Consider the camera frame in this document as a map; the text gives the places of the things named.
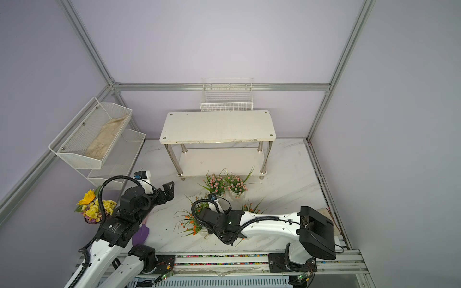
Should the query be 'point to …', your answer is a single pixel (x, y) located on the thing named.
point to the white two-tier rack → (199, 142)
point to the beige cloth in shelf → (105, 138)
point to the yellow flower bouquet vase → (90, 207)
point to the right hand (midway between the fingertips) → (215, 219)
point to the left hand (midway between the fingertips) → (164, 188)
